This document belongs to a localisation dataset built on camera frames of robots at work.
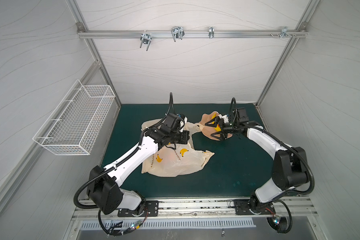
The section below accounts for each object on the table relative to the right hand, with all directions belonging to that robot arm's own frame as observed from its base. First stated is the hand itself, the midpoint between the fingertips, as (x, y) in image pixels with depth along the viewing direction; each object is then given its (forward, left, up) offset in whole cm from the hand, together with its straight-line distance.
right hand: (210, 126), depth 84 cm
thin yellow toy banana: (-5, -3, +5) cm, 8 cm away
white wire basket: (-13, +66, +14) cm, 68 cm away
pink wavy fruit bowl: (+9, -1, -17) cm, 19 cm away
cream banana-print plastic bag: (-20, +22, -5) cm, 30 cm away
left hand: (-8, +10, +2) cm, 13 cm away
